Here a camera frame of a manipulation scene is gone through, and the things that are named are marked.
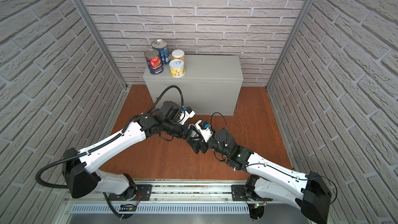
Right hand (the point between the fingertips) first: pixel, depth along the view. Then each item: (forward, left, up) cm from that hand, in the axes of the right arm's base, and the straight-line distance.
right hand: (193, 133), depth 71 cm
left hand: (-1, -2, +1) cm, 2 cm away
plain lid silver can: (-3, 0, +7) cm, 7 cm away
